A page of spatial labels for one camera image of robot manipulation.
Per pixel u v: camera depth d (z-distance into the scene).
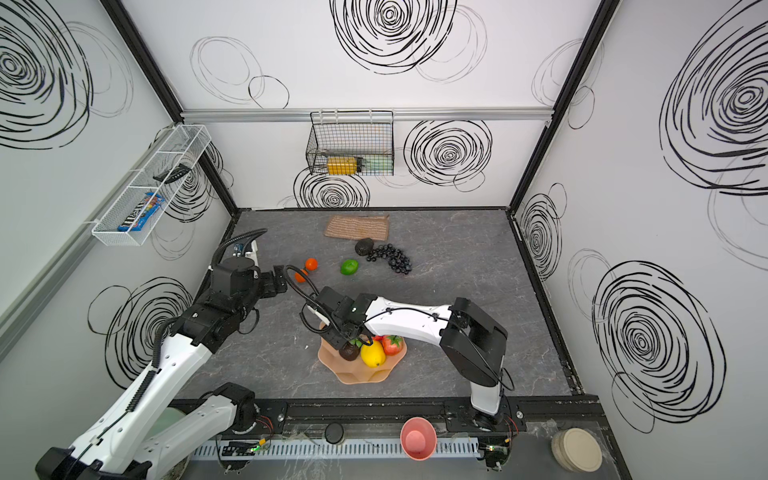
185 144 0.92
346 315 0.62
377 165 0.88
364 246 1.05
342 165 0.87
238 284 0.56
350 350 0.79
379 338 0.82
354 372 0.79
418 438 0.71
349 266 0.99
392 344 0.77
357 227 1.15
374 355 0.78
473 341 0.45
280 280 0.69
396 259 1.02
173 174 0.78
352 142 0.99
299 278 0.72
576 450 0.65
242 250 0.63
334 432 0.64
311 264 0.99
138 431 0.42
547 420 0.74
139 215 0.67
